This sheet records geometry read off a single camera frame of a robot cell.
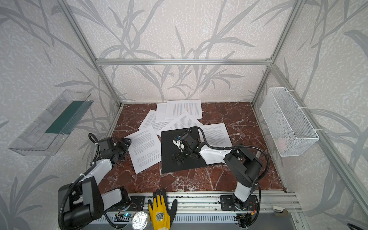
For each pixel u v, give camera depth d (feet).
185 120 3.55
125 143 2.64
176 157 2.57
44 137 2.11
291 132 2.02
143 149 3.09
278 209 2.30
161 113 3.78
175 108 3.91
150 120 3.64
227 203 2.43
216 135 3.34
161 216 2.25
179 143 2.63
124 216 2.32
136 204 2.37
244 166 1.52
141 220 2.13
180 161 2.54
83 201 1.51
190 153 2.27
